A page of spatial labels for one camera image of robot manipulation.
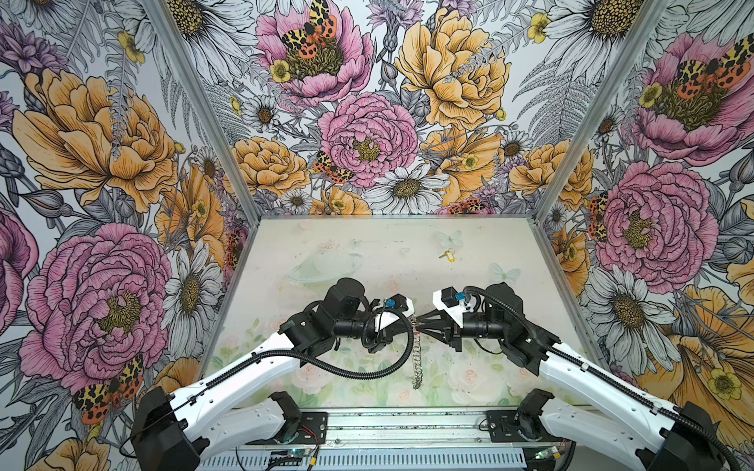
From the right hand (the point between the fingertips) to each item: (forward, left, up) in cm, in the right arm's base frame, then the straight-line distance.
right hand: (421, 332), depth 69 cm
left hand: (0, +4, 0) cm, 4 cm away
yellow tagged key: (+39, -16, -21) cm, 47 cm away
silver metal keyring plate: (-5, +1, -1) cm, 5 cm away
